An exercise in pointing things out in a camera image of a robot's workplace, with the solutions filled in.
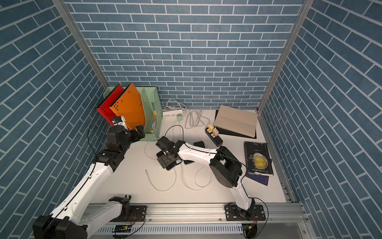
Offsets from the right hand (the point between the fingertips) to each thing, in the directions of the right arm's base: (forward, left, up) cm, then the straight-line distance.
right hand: (168, 157), depth 88 cm
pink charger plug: (+20, -28, +2) cm, 35 cm away
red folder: (+15, +36, +24) cm, 46 cm away
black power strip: (+17, -29, -2) cm, 34 cm away
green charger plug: (+36, 0, -3) cm, 36 cm away
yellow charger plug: (+23, -25, +3) cm, 34 cm away
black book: (+5, -55, -3) cm, 56 cm away
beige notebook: (+39, -45, -5) cm, 60 cm away
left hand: (+7, +14, +20) cm, 25 cm away
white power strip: (+37, +5, -1) cm, 37 cm away
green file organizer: (+39, +20, +9) cm, 44 cm away
